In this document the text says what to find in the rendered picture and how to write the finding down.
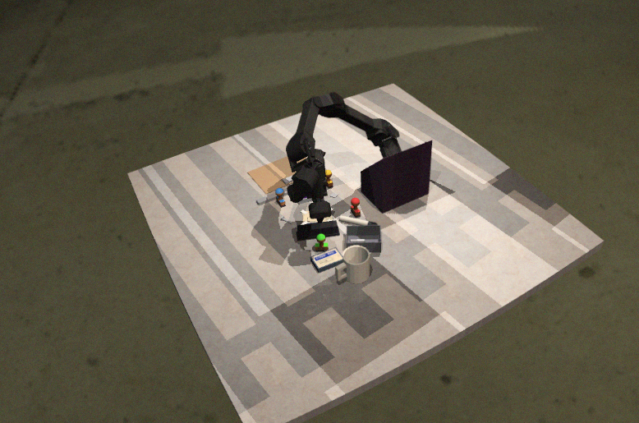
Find grey mug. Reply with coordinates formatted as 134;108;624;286
335;246;370;284

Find brown rubber stamp with green top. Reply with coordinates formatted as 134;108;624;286
315;234;329;251

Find brown rubber stamp with yellow top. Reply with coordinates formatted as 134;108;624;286
325;170;333;188

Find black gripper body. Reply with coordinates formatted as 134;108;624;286
308;177;332;219

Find pale yellow inspection card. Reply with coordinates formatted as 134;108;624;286
301;210;333;225

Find brown rubber stamp with red knob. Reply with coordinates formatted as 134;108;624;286
351;198;361;218

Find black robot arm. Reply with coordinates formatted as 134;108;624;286
286;92;402;203

